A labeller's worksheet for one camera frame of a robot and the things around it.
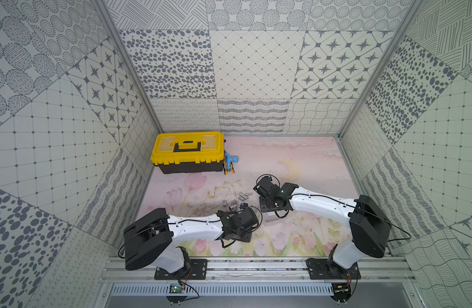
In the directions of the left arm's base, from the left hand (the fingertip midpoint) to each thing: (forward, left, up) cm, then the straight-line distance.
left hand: (252, 232), depth 81 cm
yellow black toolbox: (+33, +32, +14) cm, 48 cm away
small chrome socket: (+11, +9, 0) cm, 14 cm away
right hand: (+11, -7, +3) cm, 13 cm away
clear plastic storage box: (+1, -8, +15) cm, 17 cm away
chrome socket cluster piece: (+17, +5, -1) cm, 18 cm away
